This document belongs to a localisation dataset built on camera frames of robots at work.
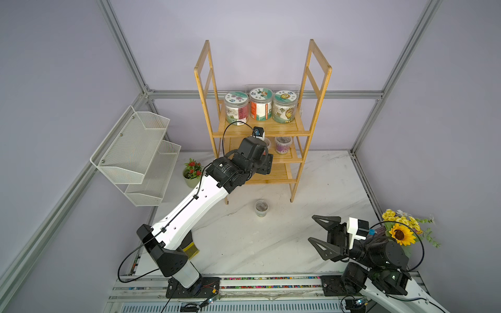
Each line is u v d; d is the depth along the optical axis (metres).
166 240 0.40
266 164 0.63
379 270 0.49
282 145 0.73
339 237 0.54
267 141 0.73
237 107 0.62
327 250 0.51
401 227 0.63
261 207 0.90
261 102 0.64
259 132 0.58
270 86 0.92
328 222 0.58
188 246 0.84
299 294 0.73
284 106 0.63
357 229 0.46
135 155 0.78
